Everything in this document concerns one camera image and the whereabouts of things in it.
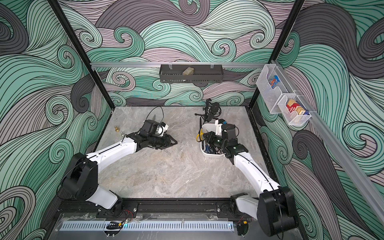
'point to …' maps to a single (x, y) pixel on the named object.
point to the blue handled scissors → (207, 148)
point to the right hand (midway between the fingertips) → (205, 134)
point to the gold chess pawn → (116, 129)
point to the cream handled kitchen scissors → (154, 117)
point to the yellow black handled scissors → (200, 136)
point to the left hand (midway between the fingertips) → (175, 141)
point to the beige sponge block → (188, 71)
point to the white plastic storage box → (214, 151)
